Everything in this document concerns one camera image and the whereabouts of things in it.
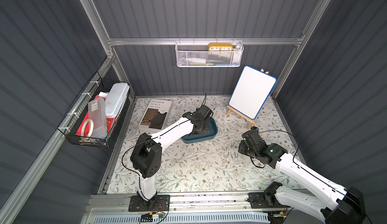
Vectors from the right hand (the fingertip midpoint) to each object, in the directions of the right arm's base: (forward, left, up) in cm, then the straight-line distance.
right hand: (243, 145), depth 81 cm
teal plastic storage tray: (+15, +17, -12) cm, 25 cm away
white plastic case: (+14, +66, +22) cm, 71 cm away
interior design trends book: (+27, +54, -8) cm, 61 cm away
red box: (+2, +65, +18) cm, 67 cm away
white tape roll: (-4, +69, +22) cm, 72 cm away
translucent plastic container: (+5, +71, +21) cm, 74 cm away
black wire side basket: (-4, +76, +24) cm, 80 cm away
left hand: (+9, +19, 0) cm, 21 cm away
